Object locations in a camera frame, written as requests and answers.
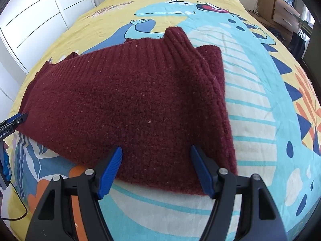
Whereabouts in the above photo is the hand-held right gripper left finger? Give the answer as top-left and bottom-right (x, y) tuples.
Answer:
(25, 146), (123, 241)

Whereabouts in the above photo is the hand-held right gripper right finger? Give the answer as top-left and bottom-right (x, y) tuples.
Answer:
(190, 144), (289, 241)

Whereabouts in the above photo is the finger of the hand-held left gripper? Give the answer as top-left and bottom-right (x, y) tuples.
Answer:
(0, 113), (28, 131)

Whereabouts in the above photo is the maroon knit sweater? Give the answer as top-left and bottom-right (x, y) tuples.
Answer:
(19, 26), (239, 196)

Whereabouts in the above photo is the person's left hand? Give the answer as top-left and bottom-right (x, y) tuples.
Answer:
(0, 144), (12, 183)

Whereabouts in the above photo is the bed with dinosaur duvet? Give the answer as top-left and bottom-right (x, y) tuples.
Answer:
(7, 0), (321, 241)

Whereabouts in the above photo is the white wardrobe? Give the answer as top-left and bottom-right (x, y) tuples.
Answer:
(0, 0), (106, 101)

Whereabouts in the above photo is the black backpack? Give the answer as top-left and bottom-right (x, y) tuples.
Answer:
(266, 25), (289, 43)

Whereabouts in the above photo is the dark chair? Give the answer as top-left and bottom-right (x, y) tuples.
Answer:
(301, 17), (319, 72)

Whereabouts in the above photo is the black shopping bag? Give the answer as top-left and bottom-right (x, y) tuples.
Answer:
(288, 29), (306, 58)

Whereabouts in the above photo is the wooden drawer cabinet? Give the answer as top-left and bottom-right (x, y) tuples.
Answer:
(258, 0), (301, 32)

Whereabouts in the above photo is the black cable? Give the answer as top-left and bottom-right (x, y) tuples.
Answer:
(0, 181), (28, 220)

